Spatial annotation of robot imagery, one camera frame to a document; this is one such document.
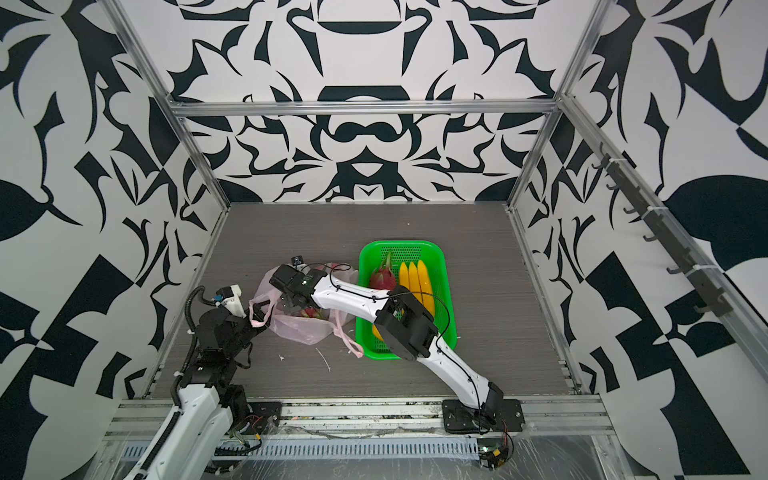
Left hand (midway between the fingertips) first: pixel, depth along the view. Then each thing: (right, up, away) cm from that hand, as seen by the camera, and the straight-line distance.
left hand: (273, 297), depth 82 cm
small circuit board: (+56, -34, -11) cm, 66 cm away
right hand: (+5, -2, +9) cm, 10 cm away
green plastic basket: (+46, +9, +14) cm, 49 cm away
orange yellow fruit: (+28, -10, +3) cm, 30 cm away
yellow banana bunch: (+41, +2, +12) cm, 42 cm away
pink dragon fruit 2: (+10, -5, +4) cm, 12 cm away
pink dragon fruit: (+30, +4, +8) cm, 31 cm away
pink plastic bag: (+11, -8, -1) cm, 14 cm away
